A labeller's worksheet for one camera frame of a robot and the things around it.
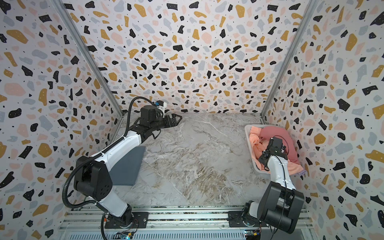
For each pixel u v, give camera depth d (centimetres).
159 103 76
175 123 76
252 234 72
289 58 90
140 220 73
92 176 44
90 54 86
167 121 75
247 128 100
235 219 73
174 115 76
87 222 75
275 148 67
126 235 70
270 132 92
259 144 93
